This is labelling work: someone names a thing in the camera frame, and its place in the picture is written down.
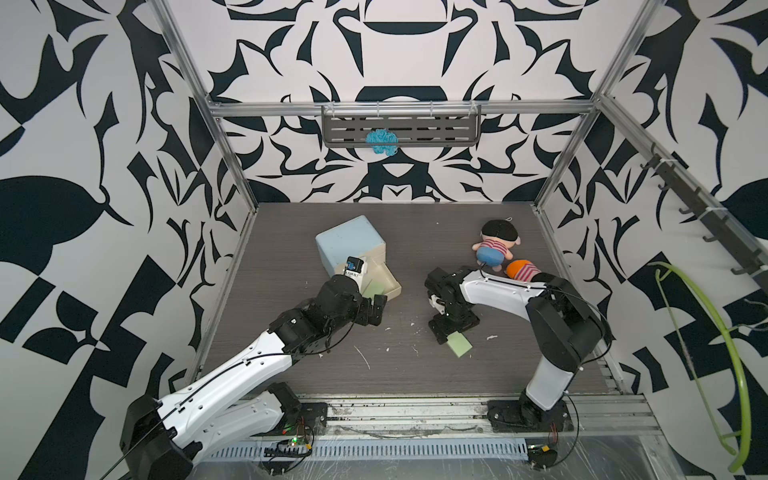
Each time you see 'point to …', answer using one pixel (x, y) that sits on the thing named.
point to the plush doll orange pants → (522, 269)
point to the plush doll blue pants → (497, 238)
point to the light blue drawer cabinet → (355, 238)
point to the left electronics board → (294, 447)
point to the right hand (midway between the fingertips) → (449, 330)
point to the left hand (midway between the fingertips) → (369, 288)
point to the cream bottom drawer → (379, 280)
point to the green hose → (745, 453)
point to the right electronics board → (541, 455)
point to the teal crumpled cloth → (383, 136)
